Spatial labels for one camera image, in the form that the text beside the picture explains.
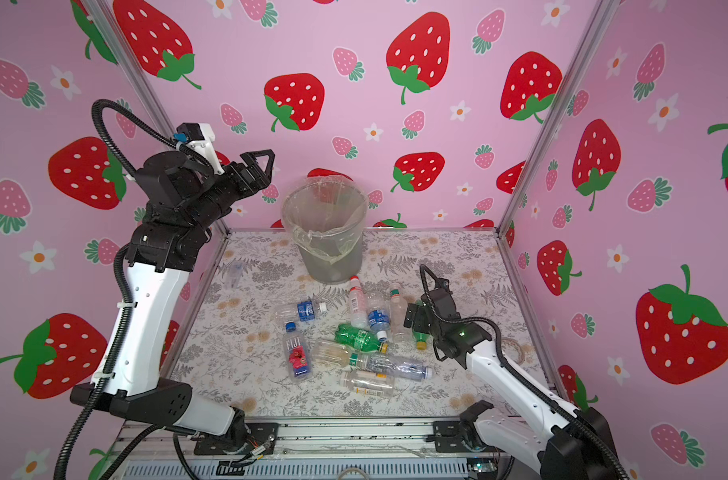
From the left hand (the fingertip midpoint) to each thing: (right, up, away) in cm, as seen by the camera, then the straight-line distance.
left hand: (261, 156), depth 58 cm
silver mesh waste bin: (+2, -25, +46) cm, 53 cm away
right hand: (+35, -36, +25) cm, 56 cm away
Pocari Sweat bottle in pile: (+24, -37, +32) cm, 55 cm away
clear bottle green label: (+30, -44, +33) cm, 62 cm away
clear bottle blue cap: (+28, -51, +25) cm, 64 cm away
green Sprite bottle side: (+37, -45, +30) cm, 65 cm away
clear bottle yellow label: (+9, -50, +30) cm, 58 cm away
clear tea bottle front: (+21, -55, +21) cm, 62 cm away
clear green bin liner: (+4, -5, +48) cm, 48 cm away
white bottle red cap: (+17, -35, +34) cm, 52 cm away
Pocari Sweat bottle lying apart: (-1, -37, +33) cm, 49 cm away
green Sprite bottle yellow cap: (+18, -45, +27) cm, 55 cm away
